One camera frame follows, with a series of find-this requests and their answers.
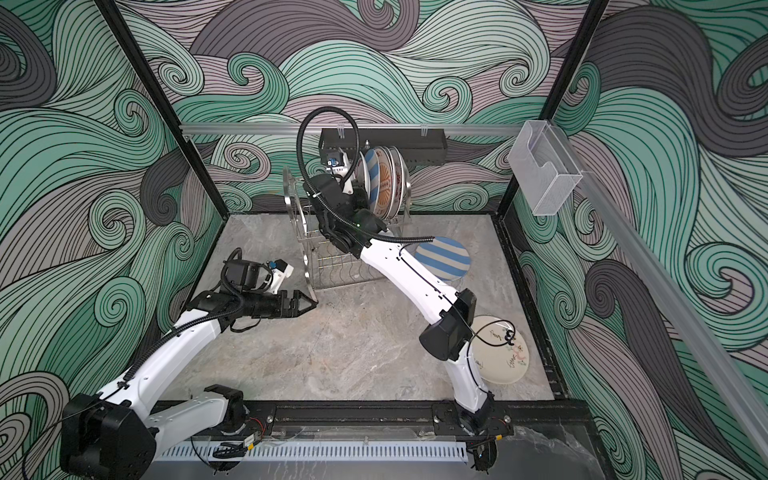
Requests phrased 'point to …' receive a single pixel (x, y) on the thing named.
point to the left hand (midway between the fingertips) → (305, 303)
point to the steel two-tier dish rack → (325, 266)
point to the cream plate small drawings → (500, 351)
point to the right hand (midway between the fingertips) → (357, 184)
